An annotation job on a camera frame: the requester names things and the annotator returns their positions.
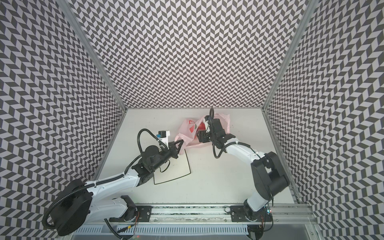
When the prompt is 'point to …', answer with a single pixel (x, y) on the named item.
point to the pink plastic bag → (187, 130)
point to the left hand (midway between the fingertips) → (184, 141)
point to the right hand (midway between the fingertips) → (201, 137)
